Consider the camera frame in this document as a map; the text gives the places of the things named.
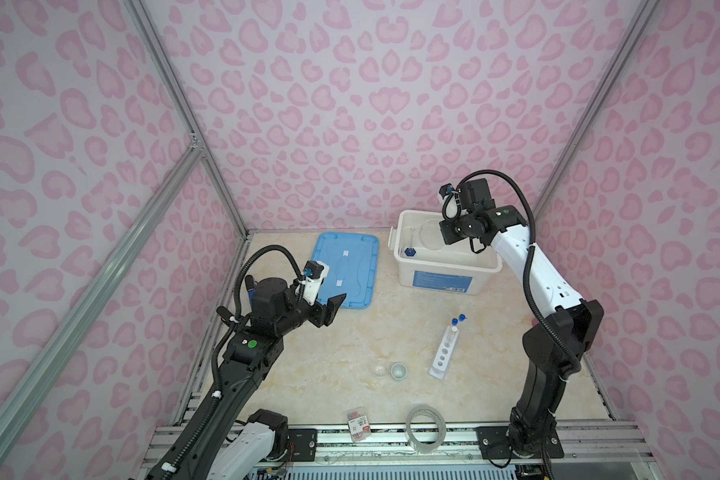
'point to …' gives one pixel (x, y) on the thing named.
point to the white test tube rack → (443, 353)
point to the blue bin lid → (352, 259)
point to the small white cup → (399, 371)
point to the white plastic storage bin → (427, 264)
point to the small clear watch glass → (378, 370)
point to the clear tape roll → (425, 410)
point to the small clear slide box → (360, 428)
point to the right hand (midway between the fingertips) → (449, 223)
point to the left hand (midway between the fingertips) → (332, 283)
